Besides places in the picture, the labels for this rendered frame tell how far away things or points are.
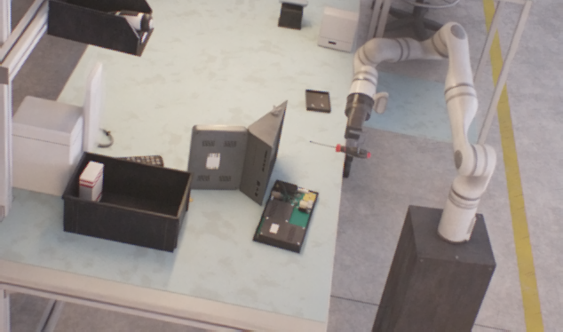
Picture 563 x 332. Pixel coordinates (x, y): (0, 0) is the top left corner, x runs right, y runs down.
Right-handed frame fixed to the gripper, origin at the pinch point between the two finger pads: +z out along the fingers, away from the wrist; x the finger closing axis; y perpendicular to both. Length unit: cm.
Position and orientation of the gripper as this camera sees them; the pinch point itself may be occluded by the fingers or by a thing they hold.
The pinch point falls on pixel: (357, 155)
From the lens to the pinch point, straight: 264.2
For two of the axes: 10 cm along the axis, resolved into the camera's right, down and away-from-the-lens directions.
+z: -2.3, 8.3, -5.1
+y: -9.7, -2.3, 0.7
